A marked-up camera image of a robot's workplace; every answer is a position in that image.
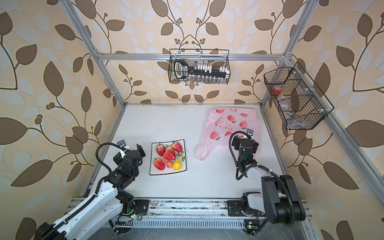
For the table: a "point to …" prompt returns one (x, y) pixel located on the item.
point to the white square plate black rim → (154, 155)
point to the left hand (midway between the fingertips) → (131, 148)
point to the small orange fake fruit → (169, 164)
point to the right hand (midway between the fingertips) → (246, 139)
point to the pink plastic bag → (222, 122)
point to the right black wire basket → (301, 103)
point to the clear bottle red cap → (288, 104)
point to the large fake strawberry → (159, 164)
